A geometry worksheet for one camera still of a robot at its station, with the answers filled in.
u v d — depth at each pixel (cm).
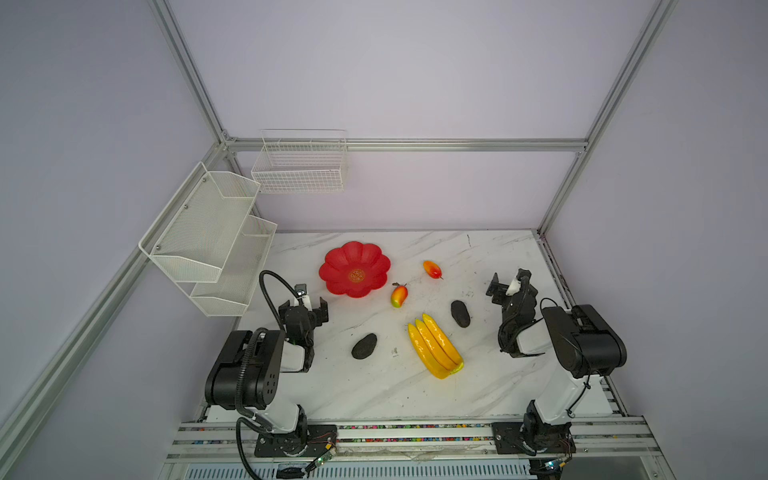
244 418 48
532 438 67
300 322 72
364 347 86
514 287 83
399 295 98
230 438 75
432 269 104
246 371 44
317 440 74
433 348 86
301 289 81
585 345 50
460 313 94
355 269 108
